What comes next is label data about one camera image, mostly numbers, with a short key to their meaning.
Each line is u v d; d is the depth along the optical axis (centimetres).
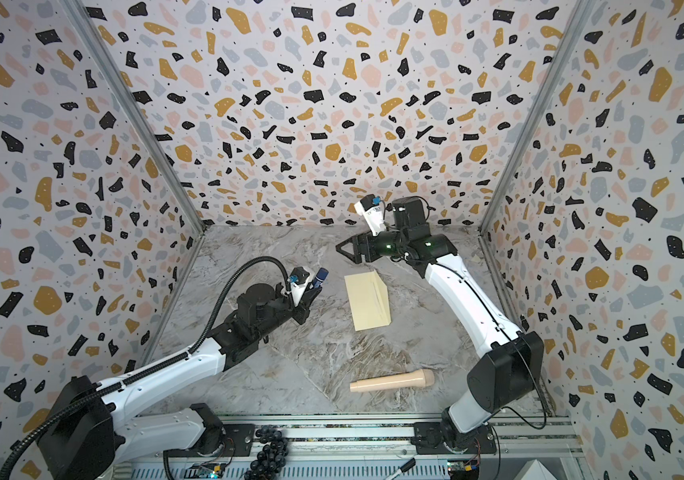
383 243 67
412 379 81
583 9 70
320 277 75
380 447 73
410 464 71
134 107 86
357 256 67
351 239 66
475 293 48
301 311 69
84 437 39
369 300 101
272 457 68
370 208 66
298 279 65
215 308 54
